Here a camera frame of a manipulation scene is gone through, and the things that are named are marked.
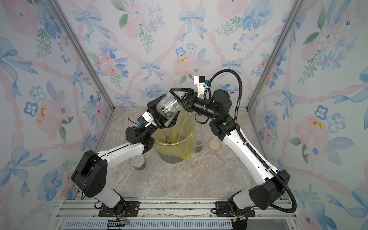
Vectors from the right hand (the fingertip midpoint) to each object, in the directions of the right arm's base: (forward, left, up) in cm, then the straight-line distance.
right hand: (172, 94), depth 56 cm
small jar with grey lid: (-9, +23, -43) cm, 50 cm away
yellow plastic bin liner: (+5, 0, -41) cm, 41 cm away
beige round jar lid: (+7, -24, -49) cm, 55 cm away
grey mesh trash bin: (-3, +7, -50) cm, 51 cm away
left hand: (-3, 0, -2) cm, 4 cm away
